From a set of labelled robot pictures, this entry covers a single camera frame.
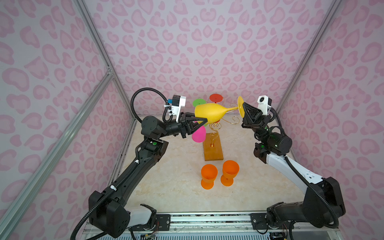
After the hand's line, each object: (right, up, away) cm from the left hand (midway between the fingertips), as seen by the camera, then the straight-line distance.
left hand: (207, 120), depth 54 cm
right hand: (+12, +3, -3) cm, 13 cm away
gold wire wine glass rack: (+7, -18, +45) cm, 49 cm away
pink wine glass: (-2, -7, +32) cm, 33 cm away
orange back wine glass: (+2, -26, +23) cm, 35 cm away
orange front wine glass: (+14, -24, +24) cm, 37 cm away
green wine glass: (-3, +12, +29) cm, 31 cm away
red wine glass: (+7, +14, +29) cm, 32 cm away
